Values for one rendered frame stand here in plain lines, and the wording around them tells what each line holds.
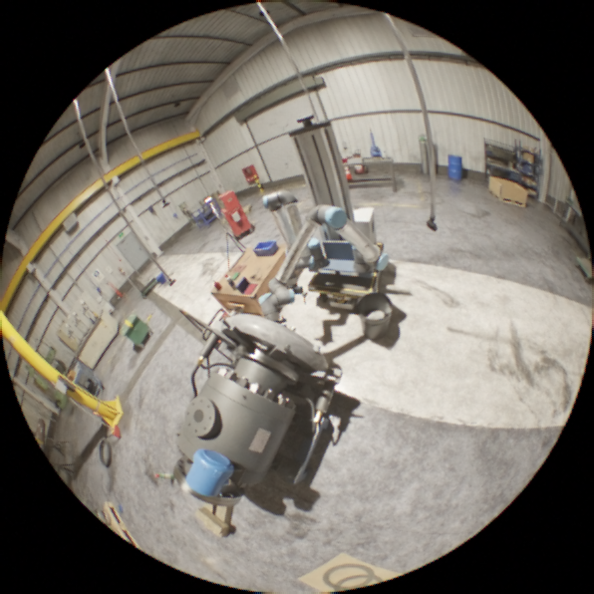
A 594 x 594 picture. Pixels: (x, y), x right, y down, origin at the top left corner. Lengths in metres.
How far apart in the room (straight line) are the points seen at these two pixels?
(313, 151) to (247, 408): 1.75
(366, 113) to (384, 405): 8.67
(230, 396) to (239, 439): 0.22
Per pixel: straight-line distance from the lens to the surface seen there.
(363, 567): 2.09
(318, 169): 1.64
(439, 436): 1.74
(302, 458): 1.43
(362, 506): 1.74
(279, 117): 10.03
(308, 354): 0.95
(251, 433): 0.97
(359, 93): 8.85
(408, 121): 8.54
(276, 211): 1.53
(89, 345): 7.11
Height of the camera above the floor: 1.62
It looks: 43 degrees down
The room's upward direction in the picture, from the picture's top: 25 degrees counter-clockwise
